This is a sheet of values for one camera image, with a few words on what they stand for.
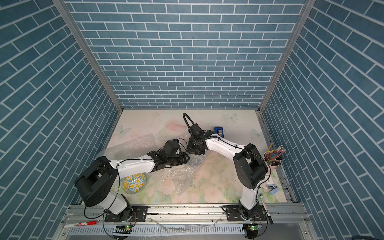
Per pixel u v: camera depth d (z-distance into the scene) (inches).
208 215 29.7
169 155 27.3
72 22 29.6
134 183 32.6
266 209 29.7
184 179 33.3
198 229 27.8
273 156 31.5
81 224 27.6
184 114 30.6
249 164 20.0
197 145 26.3
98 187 17.2
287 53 34.8
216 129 40.3
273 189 31.7
